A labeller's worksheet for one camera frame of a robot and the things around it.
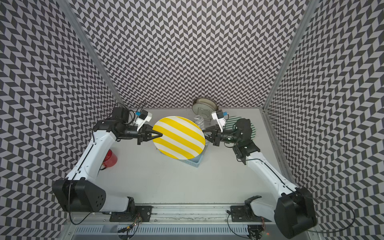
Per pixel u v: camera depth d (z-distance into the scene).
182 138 0.68
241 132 0.54
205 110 1.01
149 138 0.65
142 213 0.73
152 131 0.67
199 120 0.62
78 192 0.39
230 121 0.61
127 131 0.62
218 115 0.61
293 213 0.39
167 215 0.74
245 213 0.68
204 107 1.02
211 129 0.63
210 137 0.66
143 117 0.60
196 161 0.83
